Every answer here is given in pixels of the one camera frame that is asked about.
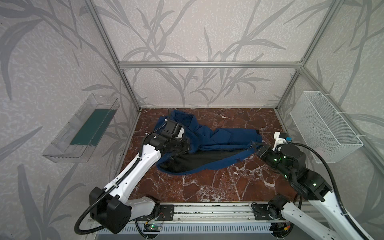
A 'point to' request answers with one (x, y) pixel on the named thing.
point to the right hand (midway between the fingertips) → (251, 138)
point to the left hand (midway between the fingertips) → (193, 142)
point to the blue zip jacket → (207, 148)
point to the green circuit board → (155, 227)
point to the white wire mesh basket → (325, 129)
